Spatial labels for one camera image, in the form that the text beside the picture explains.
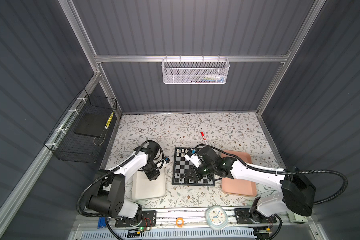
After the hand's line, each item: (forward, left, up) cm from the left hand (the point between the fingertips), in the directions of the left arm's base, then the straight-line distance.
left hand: (151, 174), depth 86 cm
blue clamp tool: (-23, +22, 0) cm, 31 cm away
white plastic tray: (-7, +5, -1) cm, 9 cm away
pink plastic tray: (-9, -48, -1) cm, 49 cm away
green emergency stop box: (-27, -70, +4) cm, 75 cm away
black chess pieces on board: (-3, -33, +1) cm, 33 cm away
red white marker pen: (+27, -34, 0) cm, 44 cm away
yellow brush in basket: (+21, +21, +25) cm, 38 cm away
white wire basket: (+80, -32, +20) cm, 88 cm away
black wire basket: (+11, +32, +26) cm, 42 cm away
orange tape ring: (-24, -16, -3) cm, 29 cm away
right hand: (-6, -20, +8) cm, 23 cm away
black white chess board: (+4, -17, 0) cm, 18 cm away
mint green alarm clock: (-24, -33, +1) cm, 41 cm away
